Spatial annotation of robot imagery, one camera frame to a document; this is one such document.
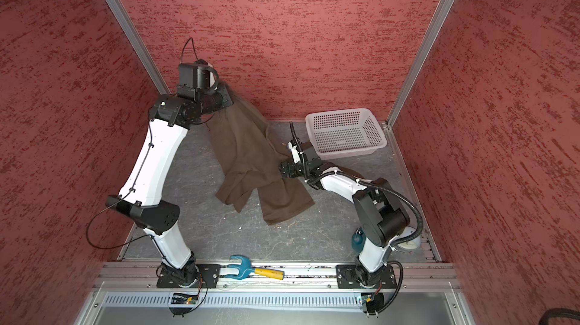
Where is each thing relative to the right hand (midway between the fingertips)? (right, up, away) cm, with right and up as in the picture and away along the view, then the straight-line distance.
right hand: (287, 168), depth 92 cm
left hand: (-19, +25, -19) cm, 37 cm away
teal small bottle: (+25, -23, -16) cm, 38 cm away
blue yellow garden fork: (-13, -33, -18) cm, 40 cm away
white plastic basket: (+23, +15, +15) cm, 31 cm away
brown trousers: (-13, +5, -7) cm, 16 cm away
